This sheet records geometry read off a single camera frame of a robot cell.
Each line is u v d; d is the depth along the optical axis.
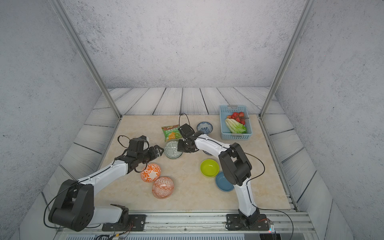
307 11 0.71
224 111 1.21
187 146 0.70
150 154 0.79
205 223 0.74
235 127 1.05
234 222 0.73
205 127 1.11
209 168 0.91
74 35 0.79
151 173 0.89
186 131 0.76
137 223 0.73
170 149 0.96
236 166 0.52
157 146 0.83
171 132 1.05
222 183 0.84
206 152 0.63
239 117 1.14
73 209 0.42
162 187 0.85
